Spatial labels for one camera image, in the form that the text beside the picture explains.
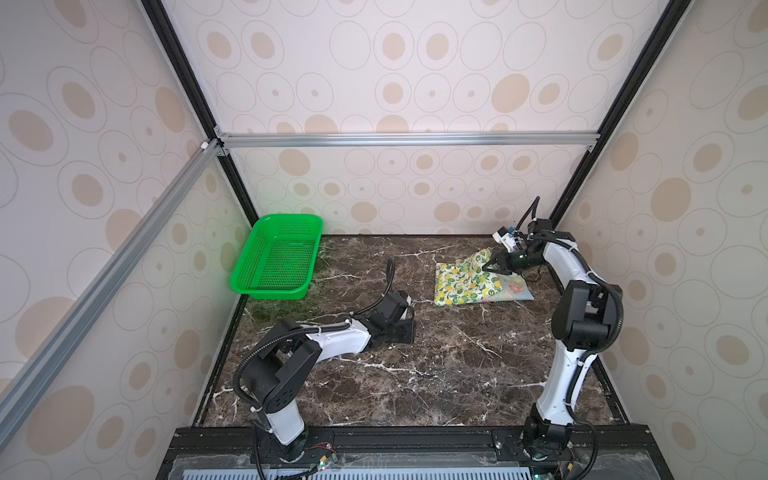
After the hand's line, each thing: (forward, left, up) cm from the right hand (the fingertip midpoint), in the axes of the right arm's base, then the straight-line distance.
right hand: (488, 266), depth 95 cm
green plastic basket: (+14, +74, -11) cm, 76 cm away
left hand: (-19, +21, -6) cm, 29 cm away
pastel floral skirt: (-1, -11, -11) cm, 15 cm away
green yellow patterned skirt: (-2, +7, -5) cm, 9 cm away
